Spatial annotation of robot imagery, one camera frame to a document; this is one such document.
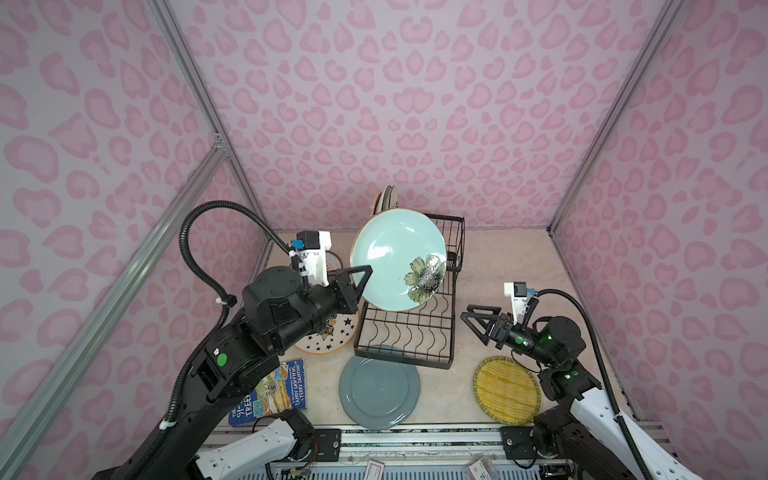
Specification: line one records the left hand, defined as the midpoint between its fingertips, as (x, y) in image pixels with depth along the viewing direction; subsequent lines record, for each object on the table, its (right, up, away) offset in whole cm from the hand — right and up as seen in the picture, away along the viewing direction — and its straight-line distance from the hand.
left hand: (371, 266), depth 53 cm
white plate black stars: (-14, -22, +40) cm, 47 cm away
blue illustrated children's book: (-25, -34, +27) cm, 50 cm away
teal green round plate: (-1, -35, +28) cm, 45 cm away
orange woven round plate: (-1, +16, +24) cm, 29 cm away
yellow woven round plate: (+34, -35, +29) cm, 57 cm away
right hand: (+20, -12, +14) cm, 27 cm away
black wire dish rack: (+13, -22, +37) cm, 45 cm away
